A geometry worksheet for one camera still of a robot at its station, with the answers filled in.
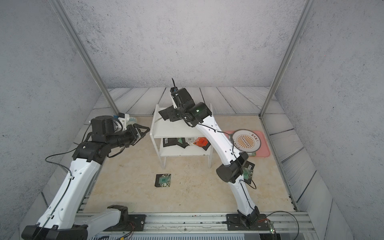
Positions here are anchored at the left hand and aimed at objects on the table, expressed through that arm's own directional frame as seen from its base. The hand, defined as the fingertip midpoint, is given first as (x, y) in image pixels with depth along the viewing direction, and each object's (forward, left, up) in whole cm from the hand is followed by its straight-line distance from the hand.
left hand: (150, 130), depth 69 cm
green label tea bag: (-10, -1, -33) cm, 35 cm away
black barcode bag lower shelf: (+5, -5, -17) cm, 18 cm away
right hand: (+11, -9, +1) cm, 15 cm away
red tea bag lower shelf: (+5, -24, -17) cm, 30 cm away
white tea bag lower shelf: (+6, -18, -16) cm, 25 cm away
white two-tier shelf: (+8, -9, -16) cm, 20 cm away
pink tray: (+10, -67, -33) cm, 75 cm away
